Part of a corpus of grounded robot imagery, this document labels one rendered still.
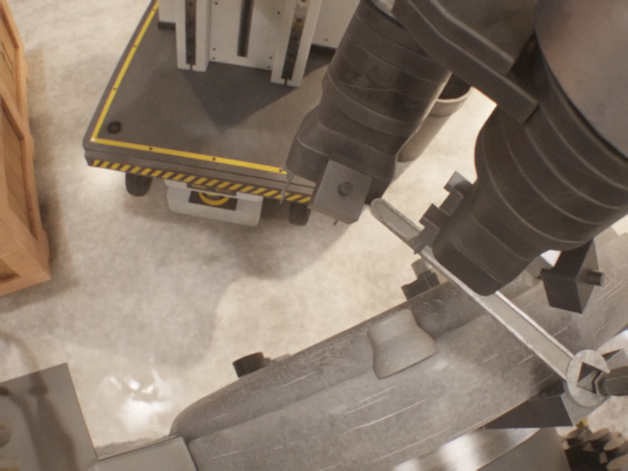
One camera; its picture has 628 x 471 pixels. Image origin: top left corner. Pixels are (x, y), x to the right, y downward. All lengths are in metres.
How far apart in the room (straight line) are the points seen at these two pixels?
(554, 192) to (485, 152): 0.04
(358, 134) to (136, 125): 0.94
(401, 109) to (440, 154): 1.43
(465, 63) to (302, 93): 1.13
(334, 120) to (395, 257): 1.17
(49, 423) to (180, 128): 0.86
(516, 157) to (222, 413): 0.36
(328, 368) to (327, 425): 0.05
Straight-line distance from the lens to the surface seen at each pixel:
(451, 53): 0.17
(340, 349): 0.40
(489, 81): 0.17
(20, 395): 1.41
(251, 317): 1.33
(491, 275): 0.24
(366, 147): 0.33
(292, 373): 0.41
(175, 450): 0.49
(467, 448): 0.54
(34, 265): 1.29
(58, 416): 1.36
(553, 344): 0.36
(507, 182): 0.19
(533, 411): 0.41
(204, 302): 1.34
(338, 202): 0.30
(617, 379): 0.36
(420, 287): 0.85
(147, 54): 1.39
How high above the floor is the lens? 1.29
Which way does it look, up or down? 63 degrees down
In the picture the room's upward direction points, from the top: 23 degrees clockwise
